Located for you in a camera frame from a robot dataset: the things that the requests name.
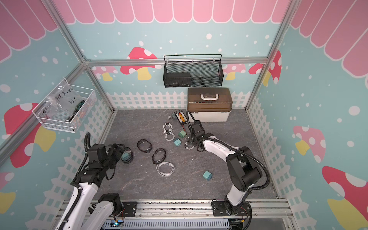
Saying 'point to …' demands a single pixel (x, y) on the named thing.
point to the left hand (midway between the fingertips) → (123, 152)
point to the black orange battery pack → (181, 117)
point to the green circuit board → (117, 223)
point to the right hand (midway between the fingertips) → (194, 137)
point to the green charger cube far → (182, 134)
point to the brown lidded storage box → (210, 104)
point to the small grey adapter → (169, 117)
